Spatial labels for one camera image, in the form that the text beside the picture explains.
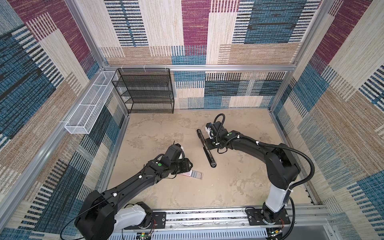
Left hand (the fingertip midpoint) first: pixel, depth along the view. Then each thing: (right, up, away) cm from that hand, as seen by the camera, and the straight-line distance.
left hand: (191, 164), depth 81 cm
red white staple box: (-2, -8, +7) cm, 10 cm away
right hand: (+10, +9, +11) cm, 18 cm away
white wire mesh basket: (-51, +23, -11) cm, 57 cm away
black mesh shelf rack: (-34, +46, +31) cm, 65 cm away
